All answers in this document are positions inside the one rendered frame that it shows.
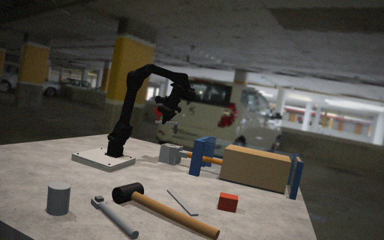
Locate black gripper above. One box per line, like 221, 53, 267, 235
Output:
157, 95, 182, 125

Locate blue flat bar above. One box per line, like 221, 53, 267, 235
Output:
188, 136, 211, 175

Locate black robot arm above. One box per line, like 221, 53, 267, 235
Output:
105, 64, 196, 158

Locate grey handle with square key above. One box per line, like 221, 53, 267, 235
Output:
90, 196, 139, 240

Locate black-headed mallet with wooden handle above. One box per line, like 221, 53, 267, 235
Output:
112, 182, 220, 240

